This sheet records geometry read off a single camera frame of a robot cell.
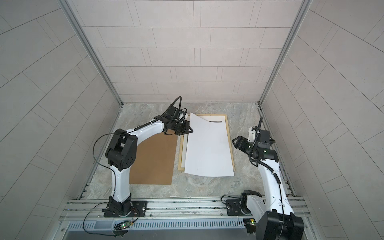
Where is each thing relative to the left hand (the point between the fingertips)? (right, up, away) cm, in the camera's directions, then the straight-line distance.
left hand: (196, 128), depth 90 cm
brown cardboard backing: (-24, -20, -3) cm, 32 cm away
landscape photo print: (+7, -13, -6) cm, 15 cm away
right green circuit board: (+27, -42, -22) cm, 54 cm away
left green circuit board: (-31, -40, -26) cm, 57 cm away
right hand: (+22, -7, -10) cm, 25 cm away
